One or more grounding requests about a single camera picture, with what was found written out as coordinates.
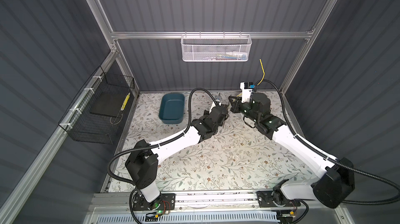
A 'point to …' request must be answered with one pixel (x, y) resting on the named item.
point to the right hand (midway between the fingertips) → (230, 97)
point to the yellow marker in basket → (125, 101)
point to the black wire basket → (80, 125)
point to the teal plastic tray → (172, 108)
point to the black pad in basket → (109, 103)
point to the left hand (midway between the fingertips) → (215, 110)
